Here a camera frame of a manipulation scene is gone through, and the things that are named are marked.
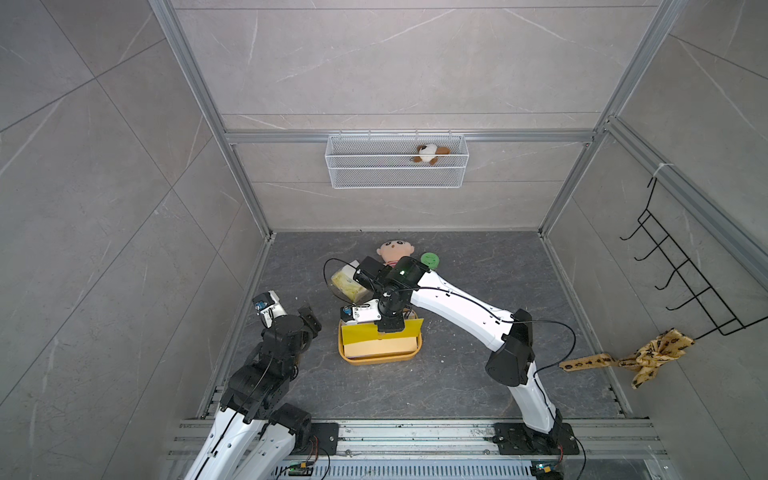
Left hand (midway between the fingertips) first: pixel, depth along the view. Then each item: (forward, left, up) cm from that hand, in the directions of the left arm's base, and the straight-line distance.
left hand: (301, 307), depth 72 cm
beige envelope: (-2, -23, -20) cm, 30 cm away
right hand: (+1, -20, -8) cm, 22 cm away
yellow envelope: (-5, -14, -6) cm, 16 cm away
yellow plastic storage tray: (-6, -19, -20) cm, 28 cm away
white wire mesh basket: (+52, -22, +6) cm, 57 cm away
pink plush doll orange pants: (+31, -23, -16) cm, 42 cm away
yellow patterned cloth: (-14, -82, -6) cm, 83 cm away
